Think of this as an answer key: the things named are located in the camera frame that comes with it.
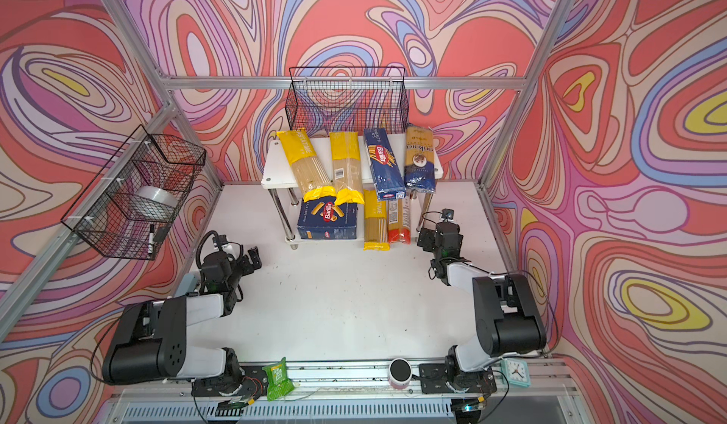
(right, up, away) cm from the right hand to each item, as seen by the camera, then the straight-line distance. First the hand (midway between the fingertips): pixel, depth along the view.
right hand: (438, 236), depth 95 cm
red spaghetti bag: (-13, +8, +3) cm, 16 cm away
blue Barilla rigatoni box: (-39, +6, -4) cm, 40 cm away
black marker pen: (-80, +1, -24) cm, 84 cm away
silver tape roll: (-79, +11, -25) cm, 83 cm away
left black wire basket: (-84, +11, -26) cm, 88 cm away
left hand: (-65, -4, -3) cm, 65 cm away
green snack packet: (-48, -36, -23) cm, 64 cm away
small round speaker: (-16, -32, -25) cm, 44 cm away
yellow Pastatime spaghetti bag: (-21, +3, 0) cm, 22 cm away
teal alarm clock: (+15, -34, -22) cm, 43 cm away
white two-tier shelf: (-48, +17, -22) cm, 55 cm away
